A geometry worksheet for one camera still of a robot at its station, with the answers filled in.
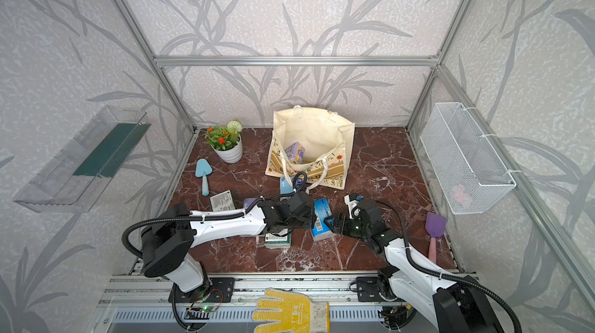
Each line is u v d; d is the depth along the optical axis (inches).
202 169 41.5
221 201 34.9
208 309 27.8
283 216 24.8
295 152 37.8
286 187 36.7
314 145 39.2
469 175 24.0
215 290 28.7
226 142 38.0
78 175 25.4
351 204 31.1
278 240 31.0
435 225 34.8
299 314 27.3
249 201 35.0
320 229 31.7
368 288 29.2
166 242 17.2
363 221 28.2
